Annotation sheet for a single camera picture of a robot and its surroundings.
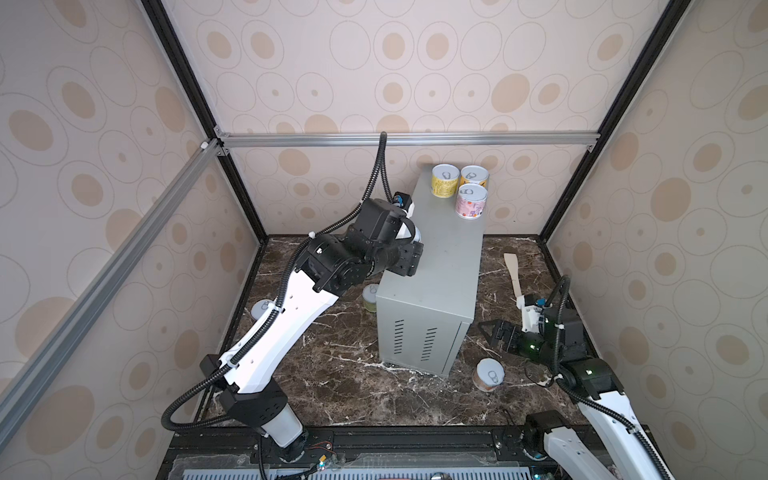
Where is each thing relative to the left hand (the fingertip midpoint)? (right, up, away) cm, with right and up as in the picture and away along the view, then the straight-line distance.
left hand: (416, 245), depth 62 cm
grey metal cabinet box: (+1, -15, -1) cm, 15 cm away
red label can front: (+21, -34, +18) cm, 43 cm away
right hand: (+21, -20, +14) cm, 32 cm away
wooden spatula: (+40, -3, +51) cm, 66 cm away
